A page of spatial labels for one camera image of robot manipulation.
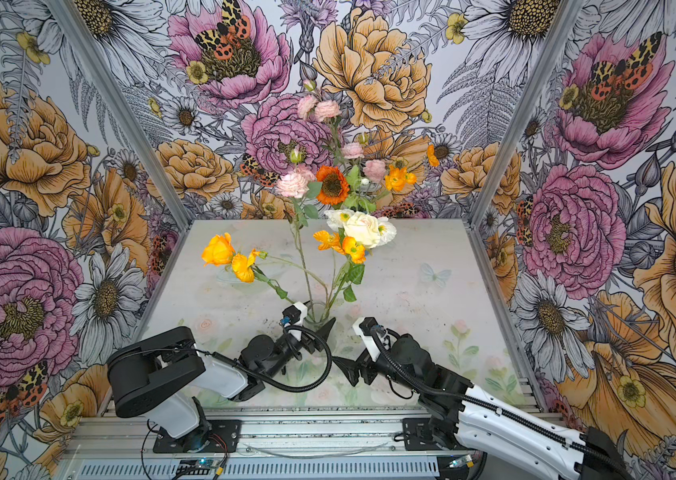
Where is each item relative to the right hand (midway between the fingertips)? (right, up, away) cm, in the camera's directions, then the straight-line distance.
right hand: (348, 354), depth 74 cm
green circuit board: (-36, -26, -2) cm, 44 cm away
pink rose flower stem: (+8, +50, +18) cm, 53 cm away
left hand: (-6, +8, +8) cm, 13 cm away
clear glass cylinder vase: (-8, +9, +4) cm, 12 cm away
